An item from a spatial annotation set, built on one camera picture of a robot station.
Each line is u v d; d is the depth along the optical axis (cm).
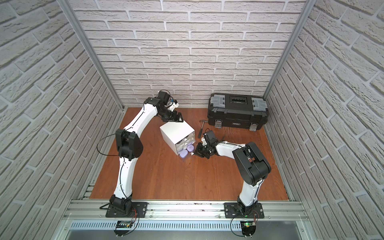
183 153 92
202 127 107
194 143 98
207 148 75
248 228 71
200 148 84
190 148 95
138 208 73
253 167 49
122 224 73
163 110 77
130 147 59
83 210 75
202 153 84
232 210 74
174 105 89
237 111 99
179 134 87
